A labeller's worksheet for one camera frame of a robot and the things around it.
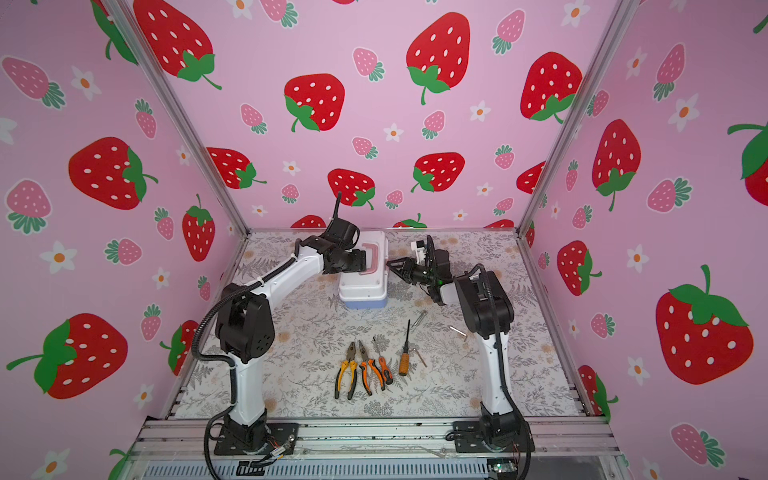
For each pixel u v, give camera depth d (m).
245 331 0.53
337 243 0.74
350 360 0.86
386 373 0.83
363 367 0.86
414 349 0.90
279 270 0.59
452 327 0.94
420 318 0.96
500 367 0.62
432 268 0.88
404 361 0.86
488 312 0.58
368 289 0.90
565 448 0.74
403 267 0.93
